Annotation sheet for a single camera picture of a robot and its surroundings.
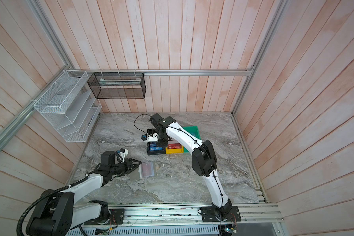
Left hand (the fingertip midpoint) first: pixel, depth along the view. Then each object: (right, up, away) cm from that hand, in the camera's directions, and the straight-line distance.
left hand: (140, 166), depth 85 cm
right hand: (+11, +14, +7) cm, 19 cm away
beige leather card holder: (+2, -3, +4) cm, 6 cm away
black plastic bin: (+8, +9, +13) cm, 18 cm away
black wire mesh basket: (-20, +53, +18) cm, 60 cm away
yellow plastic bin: (+20, +8, +11) cm, 24 cm away
